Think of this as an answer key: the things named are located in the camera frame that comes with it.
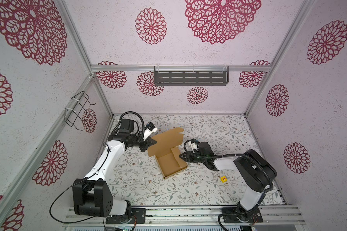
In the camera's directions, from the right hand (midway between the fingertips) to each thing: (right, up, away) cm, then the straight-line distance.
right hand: (179, 155), depth 90 cm
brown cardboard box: (-7, +3, +2) cm, 8 cm away
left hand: (-15, +9, -9) cm, 20 cm away
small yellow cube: (+26, -13, -5) cm, 30 cm away
